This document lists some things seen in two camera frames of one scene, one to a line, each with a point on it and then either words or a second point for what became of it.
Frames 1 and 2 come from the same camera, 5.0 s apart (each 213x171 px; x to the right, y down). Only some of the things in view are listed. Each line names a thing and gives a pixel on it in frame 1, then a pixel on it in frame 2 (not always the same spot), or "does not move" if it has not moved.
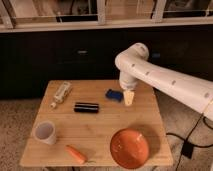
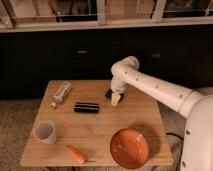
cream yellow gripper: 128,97 → 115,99
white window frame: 9,23 does not move
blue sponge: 113,94 does not move
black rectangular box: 85,107 does not move
